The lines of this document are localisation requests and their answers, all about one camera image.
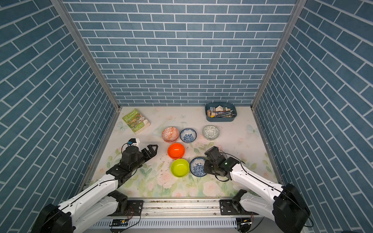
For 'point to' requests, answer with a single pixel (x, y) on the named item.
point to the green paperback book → (136, 121)
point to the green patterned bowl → (211, 132)
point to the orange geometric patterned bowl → (170, 134)
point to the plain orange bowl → (176, 151)
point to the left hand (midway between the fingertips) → (157, 149)
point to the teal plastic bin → (232, 106)
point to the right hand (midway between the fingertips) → (205, 168)
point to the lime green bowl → (179, 167)
